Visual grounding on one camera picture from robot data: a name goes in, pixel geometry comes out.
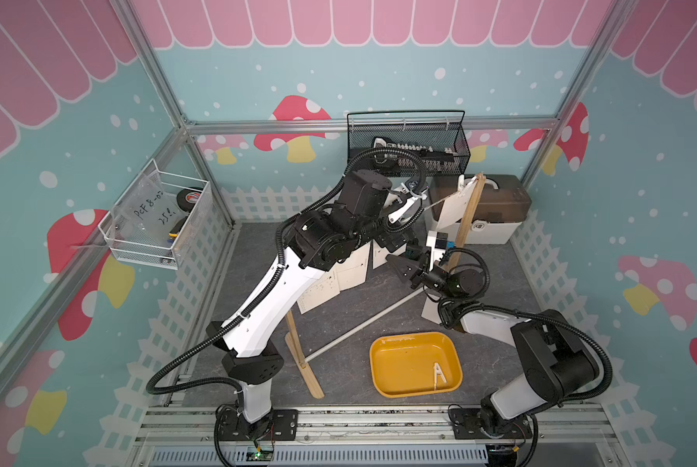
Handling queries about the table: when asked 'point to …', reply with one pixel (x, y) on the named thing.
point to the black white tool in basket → (438, 161)
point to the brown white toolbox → (504, 202)
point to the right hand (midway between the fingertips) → (390, 254)
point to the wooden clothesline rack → (293, 340)
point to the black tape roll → (187, 197)
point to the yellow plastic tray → (403, 364)
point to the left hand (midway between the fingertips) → (393, 211)
